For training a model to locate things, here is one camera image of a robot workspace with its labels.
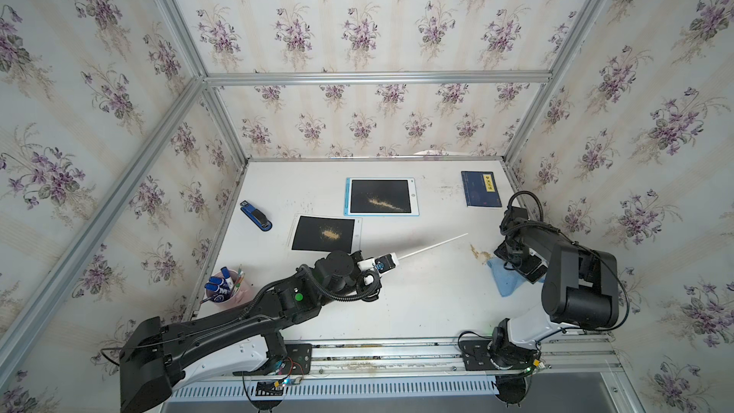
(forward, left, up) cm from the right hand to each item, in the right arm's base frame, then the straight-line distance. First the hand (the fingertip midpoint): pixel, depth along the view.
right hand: (523, 267), depth 89 cm
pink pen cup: (-11, +88, +8) cm, 89 cm away
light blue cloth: (-5, +6, 0) cm, 7 cm away
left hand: (-8, +43, +19) cm, 48 cm away
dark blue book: (+32, +6, -1) cm, 33 cm away
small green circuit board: (-33, +74, -2) cm, 81 cm away
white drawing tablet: (+11, +68, 0) cm, 69 cm away
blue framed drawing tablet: (+27, +45, 0) cm, 53 cm away
